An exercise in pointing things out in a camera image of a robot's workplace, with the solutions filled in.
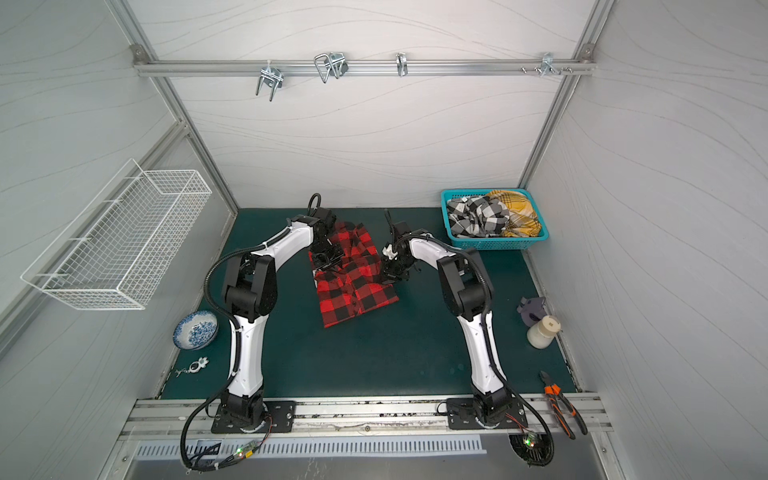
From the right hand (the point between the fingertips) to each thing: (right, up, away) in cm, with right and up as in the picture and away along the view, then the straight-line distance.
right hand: (384, 275), depth 100 cm
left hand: (-12, +4, 0) cm, 13 cm away
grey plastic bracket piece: (+45, -9, -11) cm, 47 cm away
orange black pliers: (+45, -29, -23) cm, 58 cm away
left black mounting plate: (-26, -32, -26) cm, 49 cm away
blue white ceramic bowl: (-56, -15, -13) cm, 59 cm away
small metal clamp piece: (-51, -23, -20) cm, 59 cm away
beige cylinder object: (+44, -14, -20) cm, 50 cm away
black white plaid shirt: (+34, +21, +8) cm, 40 cm away
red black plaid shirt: (-9, -3, -7) cm, 11 cm away
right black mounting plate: (+20, -32, -26) cm, 46 cm away
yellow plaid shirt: (+48, +19, +3) cm, 52 cm away
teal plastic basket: (+37, +11, +2) cm, 39 cm away
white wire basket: (-61, +10, -32) cm, 70 cm away
